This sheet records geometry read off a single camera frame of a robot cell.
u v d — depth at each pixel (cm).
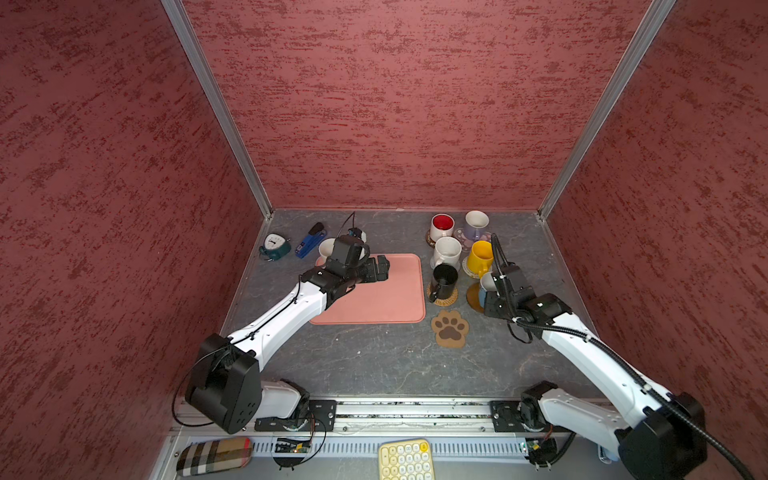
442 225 110
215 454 67
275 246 104
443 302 95
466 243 111
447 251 103
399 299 97
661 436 38
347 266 63
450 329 90
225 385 41
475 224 110
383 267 74
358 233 75
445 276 95
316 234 109
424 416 76
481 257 103
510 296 61
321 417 74
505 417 74
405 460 67
